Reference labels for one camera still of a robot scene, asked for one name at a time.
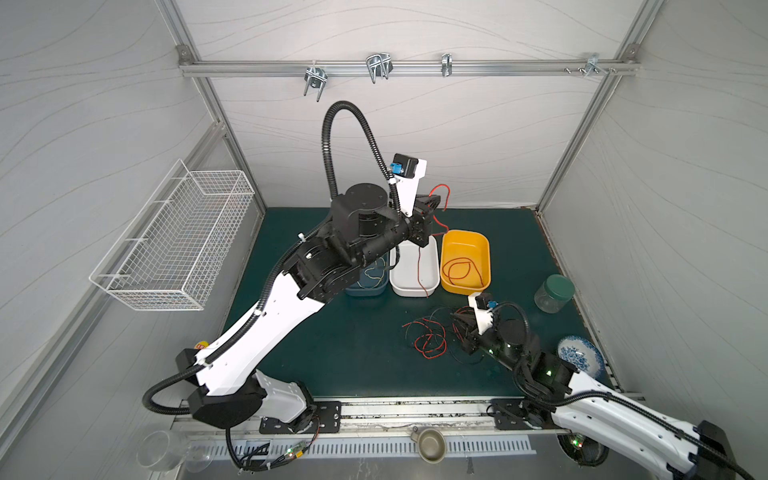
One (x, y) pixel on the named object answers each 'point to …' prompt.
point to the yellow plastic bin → (472, 244)
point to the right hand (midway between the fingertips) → (458, 307)
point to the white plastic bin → (416, 273)
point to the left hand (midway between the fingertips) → (441, 192)
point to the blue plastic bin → (368, 283)
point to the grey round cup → (431, 444)
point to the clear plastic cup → (164, 450)
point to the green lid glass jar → (554, 293)
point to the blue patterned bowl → (582, 354)
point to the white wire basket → (170, 255)
